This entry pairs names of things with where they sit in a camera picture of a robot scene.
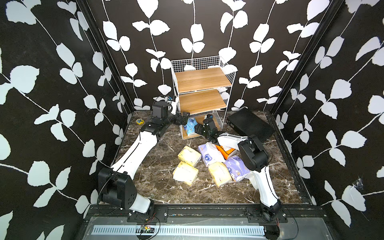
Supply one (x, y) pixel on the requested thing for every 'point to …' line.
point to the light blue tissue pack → (190, 127)
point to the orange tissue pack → (225, 153)
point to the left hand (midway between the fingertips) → (182, 109)
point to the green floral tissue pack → (189, 156)
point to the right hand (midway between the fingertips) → (195, 124)
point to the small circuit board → (145, 229)
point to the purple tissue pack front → (210, 153)
